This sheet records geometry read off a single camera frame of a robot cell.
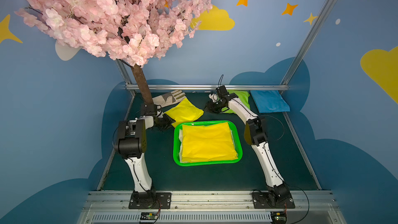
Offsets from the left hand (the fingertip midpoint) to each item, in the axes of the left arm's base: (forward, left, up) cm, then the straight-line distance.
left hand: (174, 120), depth 102 cm
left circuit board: (-52, +6, -3) cm, 53 cm away
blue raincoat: (+20, -70, -1) cm, 73 cm away
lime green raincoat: (+24, -51, -2) cm, 56 cm away
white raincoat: (-24, -7, +3) cm, 25 cm away
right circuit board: (-52, -57, -4) cm, 77 cm away
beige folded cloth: (+23, +4, -2) cm, 24 cm away
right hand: (+9, -22, +2) cm, 24 cm away
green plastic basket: (-21, -4, +6) cm, 22 cm away
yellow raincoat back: (+8, -7, 0) cm, 11 cm away
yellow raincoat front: (-19, -19, +5) cm, 27 cm away
